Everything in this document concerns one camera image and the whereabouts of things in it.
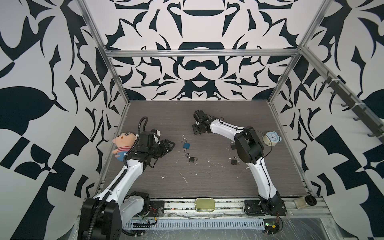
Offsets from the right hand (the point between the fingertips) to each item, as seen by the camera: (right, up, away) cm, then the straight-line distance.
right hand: (196, 127), depth 103 cm
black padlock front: (-4, -18, -12) cm, 22 cm away
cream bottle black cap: (+49, -33, -31) cm, 67 cm away
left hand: (-14, -7, -20) cm, 25 cm away
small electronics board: (+34, -44, -31) cm, 64 cm away
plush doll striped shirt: (-43, -7, -14) cm, 45 cm away
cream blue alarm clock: (+47, -7, -7) cm, 48 cm away
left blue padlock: (-7, -11, -6) cm, 14 cm away
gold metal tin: (+3, -35, -30) cm, 46 cm away
